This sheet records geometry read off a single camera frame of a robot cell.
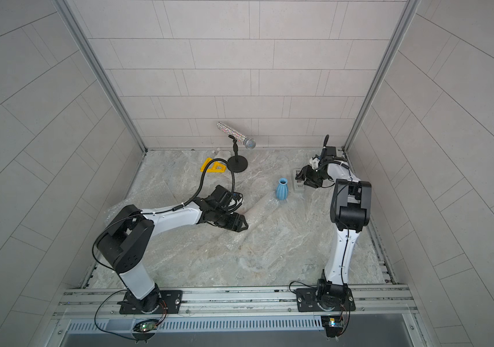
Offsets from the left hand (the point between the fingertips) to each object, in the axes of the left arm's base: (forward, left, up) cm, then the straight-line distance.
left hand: (244, 224), depth 88 cm
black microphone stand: (+33, +5, +1) cm, 33 cm away
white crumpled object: (+38, +12, +1) cm, 40 cm away
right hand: (+23, -26, +4) cm, 35 cm away
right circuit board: (-33, -30, -1) cm, 45 cm away
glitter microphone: (+26, -2, +21) cm, 34 cm away
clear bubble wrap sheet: (-10, +16, -2) cm, 18 cm away
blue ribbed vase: (+13, -16, +7) cm, 22 cm away
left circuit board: (-34, +28, +2) cm, 44 cm away
